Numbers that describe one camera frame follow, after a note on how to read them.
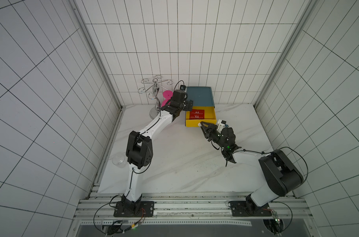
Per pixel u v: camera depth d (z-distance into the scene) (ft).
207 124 2.71
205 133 2.63
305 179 1.59
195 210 2.44
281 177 1.48
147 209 2.38
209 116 3.01
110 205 2.37
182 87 2.59
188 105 2.75
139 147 1.80
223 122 2.73
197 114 3.11
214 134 2.53
